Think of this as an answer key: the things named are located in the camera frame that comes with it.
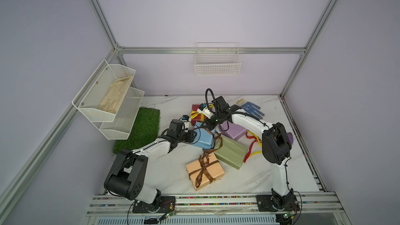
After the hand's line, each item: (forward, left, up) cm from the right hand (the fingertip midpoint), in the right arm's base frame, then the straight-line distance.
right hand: (204, 126), depth 91 cm
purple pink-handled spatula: (-3, -55, -11) cm, 56 cm away
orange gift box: (-24, -6, -4) cm, 25 cm away
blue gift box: (-6, 0, -3) cm, 7 cm away
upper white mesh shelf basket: (+3, +52, +23) cm, 57 cm away
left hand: (-4, +7, -4) cm, 8 cm away
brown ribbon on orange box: (-19, 0, -4) cm, 19 cm away
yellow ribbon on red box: (+10, +6, +1) cm, 11 cm away
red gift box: (+9, +5, -1) cm, 11 cm away
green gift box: (-14, -15, -5) cm, 21 cm away
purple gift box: (-7, -14, +7) cm, 18 cm away
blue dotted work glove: (+23, -35, -11) cm, 43 cm away
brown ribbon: (-4, -6, -3) cm, 8 cm away
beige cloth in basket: (+8, +46, +21) cm, 51 cm away
